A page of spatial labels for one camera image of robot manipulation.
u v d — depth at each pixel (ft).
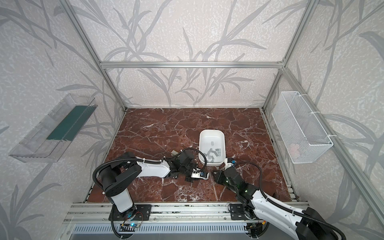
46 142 2.10
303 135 2.01
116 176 1.54
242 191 2.09
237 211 2.46
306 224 1.51
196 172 2.38
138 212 2.37
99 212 2.48
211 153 3.13
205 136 3.29
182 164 2.32
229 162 2.54
